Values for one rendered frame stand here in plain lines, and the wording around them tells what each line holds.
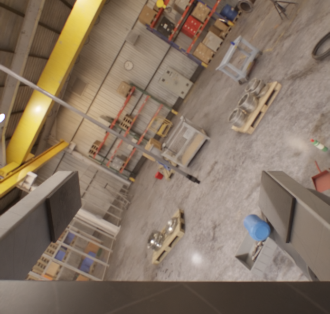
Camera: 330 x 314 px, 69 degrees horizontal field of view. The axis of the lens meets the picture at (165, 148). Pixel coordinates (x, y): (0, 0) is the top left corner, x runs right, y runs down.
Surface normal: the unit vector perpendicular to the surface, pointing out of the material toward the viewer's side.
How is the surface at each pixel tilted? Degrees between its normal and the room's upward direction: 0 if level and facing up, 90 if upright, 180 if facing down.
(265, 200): 33
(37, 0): 90
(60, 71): 90
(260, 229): 90
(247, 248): 90
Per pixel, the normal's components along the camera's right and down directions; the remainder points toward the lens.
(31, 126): 0.04, 0.27
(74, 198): 1.00, 0.00
